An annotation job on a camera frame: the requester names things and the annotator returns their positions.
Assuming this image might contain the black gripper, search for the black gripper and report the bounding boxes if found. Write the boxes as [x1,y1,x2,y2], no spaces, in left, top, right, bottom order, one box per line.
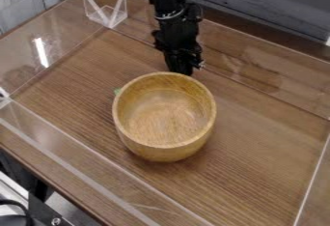
[153,4,205,75]

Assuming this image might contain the brown wooden bowl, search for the brown wooden bowl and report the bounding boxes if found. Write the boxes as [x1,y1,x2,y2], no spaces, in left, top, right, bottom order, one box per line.
[113,71,217,162]

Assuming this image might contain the green block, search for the green block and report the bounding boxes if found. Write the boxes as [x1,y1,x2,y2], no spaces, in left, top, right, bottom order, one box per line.
[114,88,122,95]

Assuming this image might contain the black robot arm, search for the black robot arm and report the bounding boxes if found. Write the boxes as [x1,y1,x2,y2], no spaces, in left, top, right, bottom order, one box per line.
[149,0,204,75]

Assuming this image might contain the clear acrylic tray walls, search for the clear acrylic tray walls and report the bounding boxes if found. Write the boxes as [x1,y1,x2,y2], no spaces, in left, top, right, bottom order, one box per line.
[0,0,330,226]

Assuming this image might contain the clear acrylic corner bracket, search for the clear acrylic corner bracket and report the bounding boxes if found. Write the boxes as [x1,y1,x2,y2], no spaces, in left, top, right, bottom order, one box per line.
[83,0,129,29]

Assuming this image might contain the black metal bracket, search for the black metal bracket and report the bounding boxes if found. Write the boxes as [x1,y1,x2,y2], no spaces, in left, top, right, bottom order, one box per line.
[28,194,75,226]

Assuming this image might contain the black cable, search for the black cable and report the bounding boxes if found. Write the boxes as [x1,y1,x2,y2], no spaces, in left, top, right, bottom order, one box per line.
[0,199,34,226]

